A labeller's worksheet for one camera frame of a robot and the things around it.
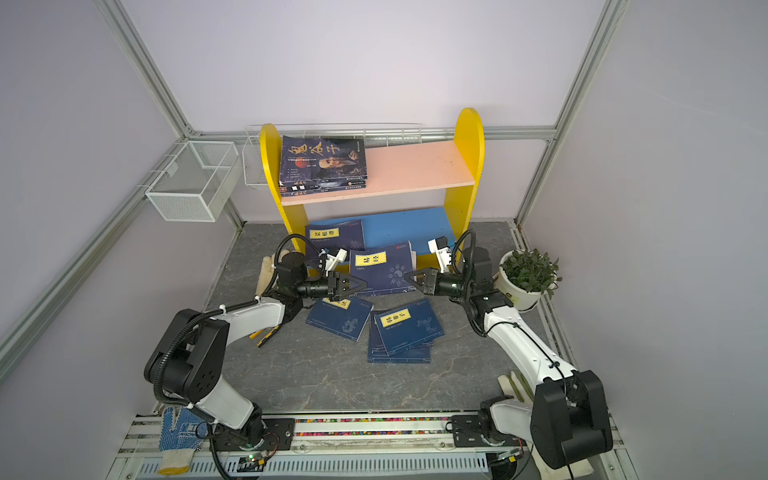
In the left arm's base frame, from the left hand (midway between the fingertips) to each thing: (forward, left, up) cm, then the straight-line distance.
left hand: (366, 291), depth 78 cm
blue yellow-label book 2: (+5, -5, +3) cm, 8 cm away
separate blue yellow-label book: (+3, +13, +8) cm, 15 cm away
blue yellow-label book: (+22, +11, -2) cm, 25 cm away
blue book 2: (-10, -2, -18) cm, 21 cm away
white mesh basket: (+40, +54, +7) cm, 68 cm away
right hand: (0, -10, +4) cm, 11 cm away
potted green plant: (+4, -45, -3) cm, 46 cm away
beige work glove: (+23, +37, -19) cm, 47 cm away
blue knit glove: (-28, +48, -19) cm, 58 cm away
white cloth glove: (-22, -39, -19) cm, 48 cm away
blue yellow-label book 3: (+2, +8, -18) cm, 20 cm away
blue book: (-3, -11, -16) cm, 20 cm away
